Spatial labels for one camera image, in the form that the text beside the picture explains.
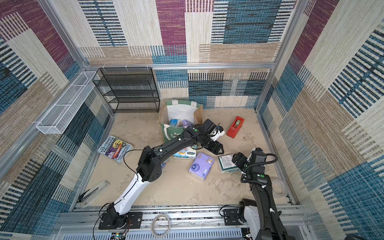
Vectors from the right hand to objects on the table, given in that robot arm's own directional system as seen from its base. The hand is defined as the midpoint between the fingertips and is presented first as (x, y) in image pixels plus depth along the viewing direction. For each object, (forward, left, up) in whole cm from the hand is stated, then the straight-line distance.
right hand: (239, 161), depth 85 cm
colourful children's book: (+12, +76, -4) cm, 77 cm away
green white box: (-2, +7, -1) cm, 7 cm away
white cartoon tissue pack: (+7, +29, -1) cm, 30 cm away
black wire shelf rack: (+52, +72, +12) cm, 90 cm away
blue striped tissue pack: (+27, +38, +3) cm, 47 cm away
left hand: (+6, +10, +2) cm, 11 cm away
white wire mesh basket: (+10, +89, +28) cm, 94 cm away
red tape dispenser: (+26, -3, -1) cm, 26 cm away
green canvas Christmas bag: (+30, +37, +6) cm, 49 cm away
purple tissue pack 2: (-2, +21, -1) cm, 21 cm away
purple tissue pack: (+27, +30, +2) cm, 41 cm away
